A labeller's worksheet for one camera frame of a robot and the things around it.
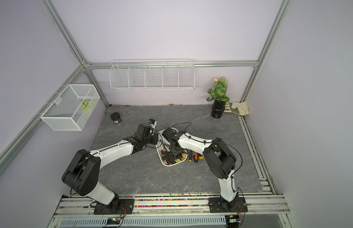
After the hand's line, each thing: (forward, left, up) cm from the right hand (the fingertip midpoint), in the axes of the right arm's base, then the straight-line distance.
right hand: (178, 147), depth 93 cm
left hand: (+6, +14, +7) cm, 16 cm away
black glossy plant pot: (+29, -30, +7) cm, 42 cm away
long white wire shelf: (+43, +18, +27) cm, 54 cm away
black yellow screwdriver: (-6, -8, 0) cm, 9 cm away
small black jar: (+26, +49, 0) cm, 55 cm away
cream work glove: (+38, -52, -3) cm, 65 cm away
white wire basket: (+12, +63, +24) cm, 68 cm away
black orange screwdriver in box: (-8, +7, +2) cm, 11 cm away
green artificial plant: (+28, -27, +24) cm, 46 cm away
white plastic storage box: (-3, +6, 0) cm, 7 cm away
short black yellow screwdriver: (-7, -14, 0) cm, 16 cm away
